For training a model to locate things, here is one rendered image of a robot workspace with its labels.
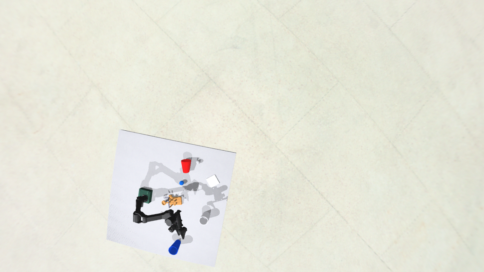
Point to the white square block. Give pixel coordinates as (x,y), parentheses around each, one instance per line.
(213,181)

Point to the white cup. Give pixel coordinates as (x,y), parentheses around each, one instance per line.
(204,218)

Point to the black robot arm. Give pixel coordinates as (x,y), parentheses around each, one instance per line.
(169,216)

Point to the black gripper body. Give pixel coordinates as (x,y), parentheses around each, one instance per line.
(180,228)

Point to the red plastic cup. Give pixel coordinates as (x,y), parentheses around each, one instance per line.
(186,163)

